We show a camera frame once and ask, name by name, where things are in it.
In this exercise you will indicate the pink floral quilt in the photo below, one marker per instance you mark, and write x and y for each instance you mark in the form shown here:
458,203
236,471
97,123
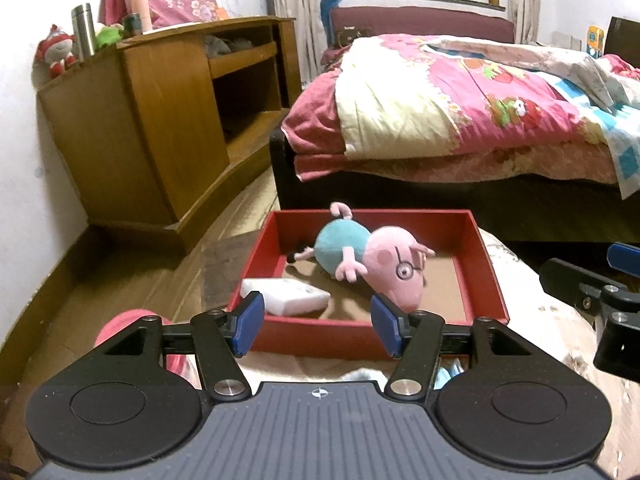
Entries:
402,96

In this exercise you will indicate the green plush toy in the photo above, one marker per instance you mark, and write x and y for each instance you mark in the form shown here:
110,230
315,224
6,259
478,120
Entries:
109,35

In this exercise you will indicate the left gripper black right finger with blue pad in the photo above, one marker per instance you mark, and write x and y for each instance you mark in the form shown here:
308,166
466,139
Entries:
413,339

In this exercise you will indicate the beige window curtain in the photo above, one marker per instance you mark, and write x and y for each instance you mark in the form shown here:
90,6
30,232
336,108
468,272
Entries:
309,34

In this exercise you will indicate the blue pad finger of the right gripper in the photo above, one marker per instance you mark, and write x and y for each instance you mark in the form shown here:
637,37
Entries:
624,258

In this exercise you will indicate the pink pig plush toy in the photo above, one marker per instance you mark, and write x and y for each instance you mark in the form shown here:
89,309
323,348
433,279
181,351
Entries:
389,259

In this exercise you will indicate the red bed blanket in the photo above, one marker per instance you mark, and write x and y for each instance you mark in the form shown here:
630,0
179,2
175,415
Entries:
313,130

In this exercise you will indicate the pink cylinder cup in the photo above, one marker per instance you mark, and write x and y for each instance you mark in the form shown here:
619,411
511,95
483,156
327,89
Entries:
142,8

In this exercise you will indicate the steel thermos bottle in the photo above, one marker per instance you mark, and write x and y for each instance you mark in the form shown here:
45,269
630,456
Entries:
85,37

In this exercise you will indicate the white sponge block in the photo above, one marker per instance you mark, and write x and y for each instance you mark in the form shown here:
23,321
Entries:
287,296

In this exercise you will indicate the red santa plush doll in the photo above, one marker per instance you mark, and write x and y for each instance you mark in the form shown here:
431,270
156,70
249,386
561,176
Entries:
56,50

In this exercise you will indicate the wooden tv cabinet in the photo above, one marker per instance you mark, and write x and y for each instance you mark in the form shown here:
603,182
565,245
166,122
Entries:
160,132

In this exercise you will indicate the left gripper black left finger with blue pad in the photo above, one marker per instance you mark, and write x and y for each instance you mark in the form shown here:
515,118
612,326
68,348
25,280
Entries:
220,338

